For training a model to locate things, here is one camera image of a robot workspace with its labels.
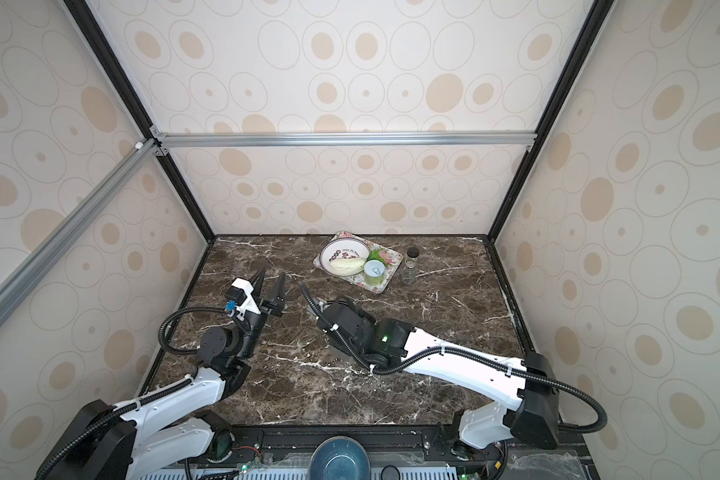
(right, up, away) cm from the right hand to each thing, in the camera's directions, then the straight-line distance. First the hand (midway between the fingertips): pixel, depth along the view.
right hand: (345, 317), depth 74 cm
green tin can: (+8, +10, +29) cm, 31 cm away
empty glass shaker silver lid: (+20, +9, +29) cm, 36 cm away
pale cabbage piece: (-1, +12, +31) cm, 34 cm away
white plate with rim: (-3, +19, +43) cm, 47 cm away
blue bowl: (-1, -33, -2) cm, 34 cm away
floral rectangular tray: (+15, +15, +39) cm, 45 cm away
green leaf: (+8, +16, +30) cm, 35 cm away
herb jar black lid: (+21, +14, +29) cm, 38 cm away
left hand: (-15, +12, -6) cm, 20 cm away
